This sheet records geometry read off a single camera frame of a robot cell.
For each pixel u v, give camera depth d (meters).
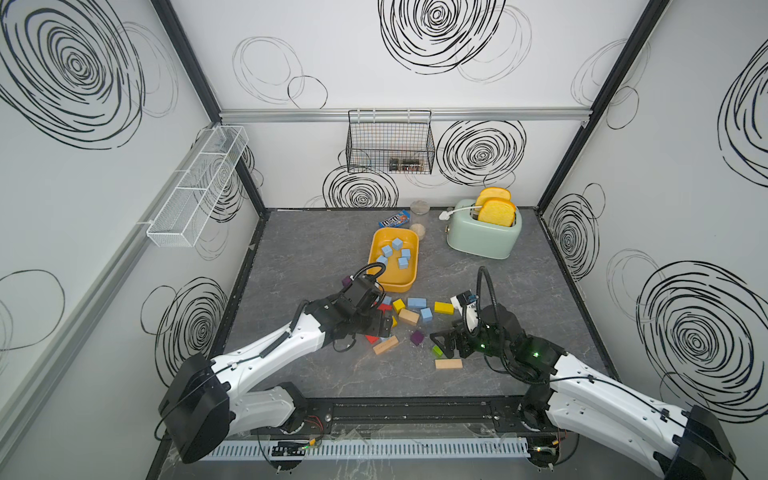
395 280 0.99
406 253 1.03
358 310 0.61
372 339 0.86
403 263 1.02
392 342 0.86
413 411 0.77
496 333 0.58
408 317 0.89
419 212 1.01
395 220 1.16
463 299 0.69
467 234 0.99
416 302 0.94
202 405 0.39
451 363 0.82
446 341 0.68
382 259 1.02
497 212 0.93
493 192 0.96
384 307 0.93
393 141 1.24
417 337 0.86
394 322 0.89
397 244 1.05
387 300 0.93
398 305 0.91
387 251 1.05
